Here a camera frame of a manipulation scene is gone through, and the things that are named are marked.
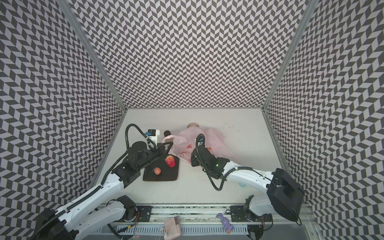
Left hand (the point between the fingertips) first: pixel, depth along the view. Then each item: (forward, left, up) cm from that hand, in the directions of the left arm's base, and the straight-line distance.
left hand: (173, 144), depth 75 cm
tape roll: (+28, -8, -19) cm, 35 cm away
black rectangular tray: (-8, +5, -19) cm, 22 cm away
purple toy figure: (-34, -26, -18) cm, 46 cm away
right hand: (-2, -10, -11) cm, 15 cm away
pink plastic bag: (+3, -5, -2) cm, 6 cm away
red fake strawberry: (-2, +4, -16) cm, 17 cm away
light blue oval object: (-23, -28, +12) cm, 39 cm away
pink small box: (-34, -1, -15) cm, 37 cm away
